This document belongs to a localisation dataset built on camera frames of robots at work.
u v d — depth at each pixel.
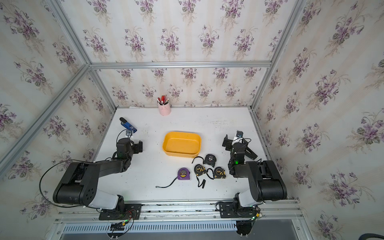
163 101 1.11
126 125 1.07
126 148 0.72
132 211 0.73
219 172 0.84
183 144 0.95
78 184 0.44
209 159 0.88
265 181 0.45
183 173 0.83
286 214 0.73
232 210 0.73
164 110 1.14
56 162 0.73
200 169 0.84
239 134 0.77
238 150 0.68
